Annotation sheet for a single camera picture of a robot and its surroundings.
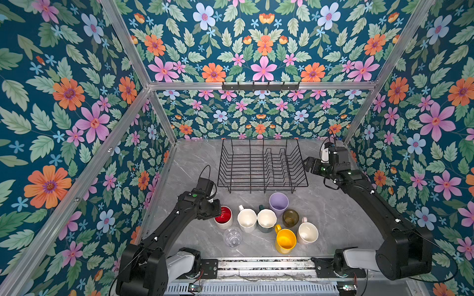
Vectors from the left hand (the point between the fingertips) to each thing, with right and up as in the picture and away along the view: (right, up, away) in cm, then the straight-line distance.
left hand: (221, 211), depth 83 cm
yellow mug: (+29, -12, -3) cm, 31 cm away
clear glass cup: (+5, -12, -1) cm, 13 cm away
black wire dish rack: (+19, +21, +22) cm, 36 cm away
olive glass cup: (+32, -4, +3) cm, 32 cm away
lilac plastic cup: (+27, +4, +1) cm, 27 cm away
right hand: (+44, +23, +1) cm, 49 cm away
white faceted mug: (+12, -4, +2) cm, 13 cm away
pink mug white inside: (+39, -9, 0) cm, 40 cm away
